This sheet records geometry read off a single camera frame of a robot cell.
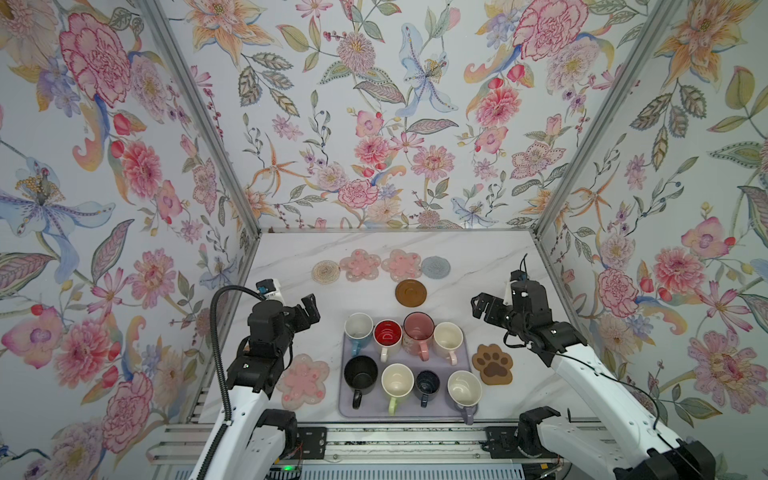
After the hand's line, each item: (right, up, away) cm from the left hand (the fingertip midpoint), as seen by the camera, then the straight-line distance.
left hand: (305, 301), depth 78 cm
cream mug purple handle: (+42, -25, +4) cm, 49 cm away
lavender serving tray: (+18, -28, +2) cm, 33 cm away
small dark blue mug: (+32, -24, +4) cm, 40 cm away
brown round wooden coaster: (+30, -1, +26) cm, 39 cm away
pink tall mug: (+30, -11, +11) cm, 34 cm away
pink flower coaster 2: (+27, +9, +33) cm, 44 cm away
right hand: (+47, -1, +5) cm, 48 cm away
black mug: (+14, -21, +6) cm, 26 cm away
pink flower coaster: (+11, +9, +33) cm, 36 cm away
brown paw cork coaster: (+52, -19, +9) cm, 56 cm away
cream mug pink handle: (+39, -12, +10) cm, 42 cm away
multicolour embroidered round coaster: (0, +6, +30) cm, 30 cm away
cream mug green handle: (+24, -22, +4) cm, 33 cm away
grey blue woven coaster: (+39, +8, +32) cm, 52 cm away
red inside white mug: (+21, -11, +13) cm, 27 cm away
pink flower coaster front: (-2, -23, +6) cm, 24 cm away
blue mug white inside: (+13, -9, +12) cm, 20 cm away
